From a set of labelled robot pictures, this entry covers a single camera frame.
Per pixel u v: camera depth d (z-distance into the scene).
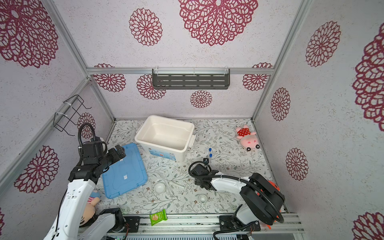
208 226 0.77
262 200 0.43
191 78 0.95
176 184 0.87
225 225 0.74
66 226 0.40
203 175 0.69
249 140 0.98
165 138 1.06
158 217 0.75
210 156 0.82
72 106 0.79
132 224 0.73
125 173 0.90
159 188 0.84
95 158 0.55
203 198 0.81
